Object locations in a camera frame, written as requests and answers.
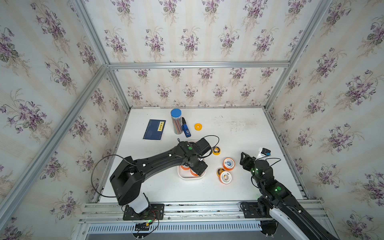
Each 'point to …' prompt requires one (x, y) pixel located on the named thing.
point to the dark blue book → (154, 130)
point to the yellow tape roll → (198, 127)
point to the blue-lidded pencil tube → (176, 115)
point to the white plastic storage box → (186, 174)
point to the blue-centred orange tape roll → (228, 164)
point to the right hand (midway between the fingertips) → (248, 155)
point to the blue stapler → (185, 128)
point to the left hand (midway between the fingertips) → (200, 168)
